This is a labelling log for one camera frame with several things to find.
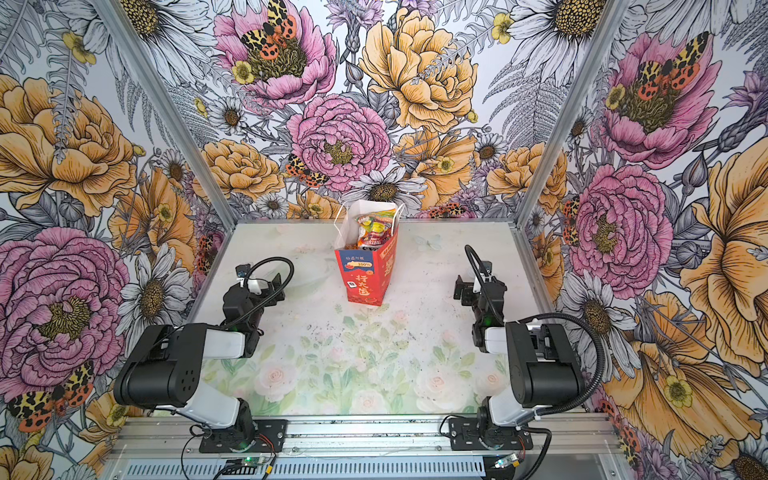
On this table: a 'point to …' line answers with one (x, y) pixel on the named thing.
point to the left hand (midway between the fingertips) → (266, 283)
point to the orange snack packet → (375, 228)
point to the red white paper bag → (367, 271)
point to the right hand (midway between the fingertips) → (474, 283)
